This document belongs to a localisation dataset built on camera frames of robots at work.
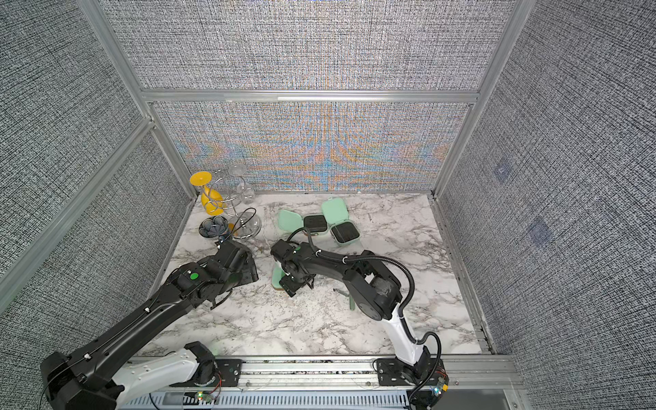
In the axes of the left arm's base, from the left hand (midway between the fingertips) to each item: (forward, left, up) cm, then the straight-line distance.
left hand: (252, 268), depth 77 cm
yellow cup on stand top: (+32, +21, +8) cm, 39 cm away
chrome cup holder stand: (+33, +16, -2) cm, 36 cm away
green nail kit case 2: (+33, -28, -15) cm, 45 cm away
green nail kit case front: (+5, -5, -15) cm, 16 cm away
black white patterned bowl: (+28, +23, -15) cm, 39 cm away
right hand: (+4, -11, -15) cm, 19 cm away
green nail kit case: (+27, -18, -15) cm, 36 cm away
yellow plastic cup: (+27, +18, +1) cm, 32 cm away
